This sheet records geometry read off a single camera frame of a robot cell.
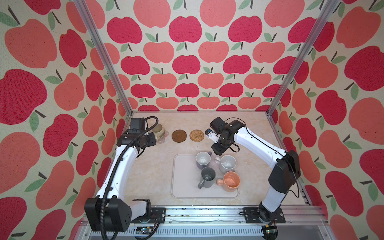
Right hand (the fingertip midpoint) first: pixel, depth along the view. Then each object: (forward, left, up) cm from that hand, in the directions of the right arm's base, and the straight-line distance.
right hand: (221, 148), depth 84 cm
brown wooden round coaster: (+16, +29, -14) cm, 35 cm away
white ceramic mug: (-3, -5, -12) cm, 14 cm away
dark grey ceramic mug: (-12, +6, -9) cm, 17 cm away
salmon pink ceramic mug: (-14, -7, -13) cm, 20 cm away
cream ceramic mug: (+12, +40, -5) cm, 42 cm away
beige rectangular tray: (-12, +20, -17) cm, 29 cm away
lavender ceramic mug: (-1, +10, -13) cm, 16 cm away
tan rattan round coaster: (+17, +16, -13) cm, 27 cm away
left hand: (-2, +38, +7) cm, 39 cm away
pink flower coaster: (+11, +40, -13) cm, 43 cm away
